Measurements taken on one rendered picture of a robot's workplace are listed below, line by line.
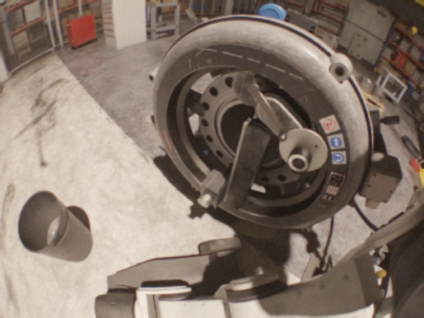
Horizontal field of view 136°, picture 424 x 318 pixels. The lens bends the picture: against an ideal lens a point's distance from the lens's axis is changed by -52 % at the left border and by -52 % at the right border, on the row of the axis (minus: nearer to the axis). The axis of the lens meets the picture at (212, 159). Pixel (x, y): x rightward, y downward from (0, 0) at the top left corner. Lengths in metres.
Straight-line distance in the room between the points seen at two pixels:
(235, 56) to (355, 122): 0.27
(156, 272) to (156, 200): 0.47
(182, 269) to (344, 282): 0.65
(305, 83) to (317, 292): 0.38
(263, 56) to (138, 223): 1.01
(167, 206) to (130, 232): 0.28
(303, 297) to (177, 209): 0.88
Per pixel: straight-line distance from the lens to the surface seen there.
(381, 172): 0.49
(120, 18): 4.11
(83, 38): 5.58
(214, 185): 0.59
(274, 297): 0.39
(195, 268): 0.83
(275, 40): 0.35
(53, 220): 1.22
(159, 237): 1.04
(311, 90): 0.35
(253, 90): 0.37
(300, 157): 0.36
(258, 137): 0.41
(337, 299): 0.37
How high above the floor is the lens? 1.00
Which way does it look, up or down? 51 degrees down
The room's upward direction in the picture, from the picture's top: 9 degrees clockwise
